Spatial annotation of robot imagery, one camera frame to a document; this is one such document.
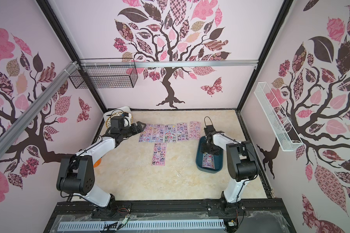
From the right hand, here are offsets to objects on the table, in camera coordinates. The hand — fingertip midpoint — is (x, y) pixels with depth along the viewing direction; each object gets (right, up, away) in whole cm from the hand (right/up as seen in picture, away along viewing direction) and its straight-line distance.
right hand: (208, 153), depth 95 cm
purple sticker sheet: (-17, +14, +12) cm, 25 cm away
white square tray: (-67, +33, +32) cm, 81 cm away
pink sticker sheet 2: (-35, +12, +10) cm, 39 cm away
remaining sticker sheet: (-26, +11, +9) cm, 30 cm away
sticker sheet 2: (-33, -1, 0) cm, 33 cm away
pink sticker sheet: (-44, +11, +9) cm, 46 cm away
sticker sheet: (-2, -4, -5) cm, 6 cm away
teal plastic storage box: (+6, -3, -3) cm, 7 cm away
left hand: (-45, +17, -3) cm, 48 cm away
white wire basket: (+34, +18, -18) cm, 43 cm away
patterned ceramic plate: (-75, +22, +15) cm, 80 cm away
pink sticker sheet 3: (-8, +15, +12) cm, 21 cm away
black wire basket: (-68, +54, 0) cm, 87 cm away
